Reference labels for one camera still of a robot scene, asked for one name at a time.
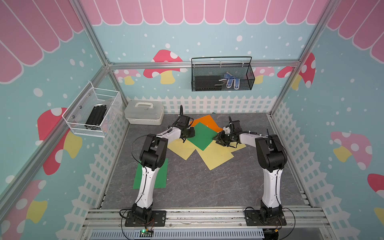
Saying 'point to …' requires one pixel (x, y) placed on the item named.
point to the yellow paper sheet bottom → (215, 154)
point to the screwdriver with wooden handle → (267, 131)
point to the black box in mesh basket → (207, 83)
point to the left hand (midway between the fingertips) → (193, 135)
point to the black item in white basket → (95, 117)
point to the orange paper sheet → (207, 121)
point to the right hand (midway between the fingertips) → (213, 138)
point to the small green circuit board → (143, 233)
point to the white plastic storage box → (147, 112)
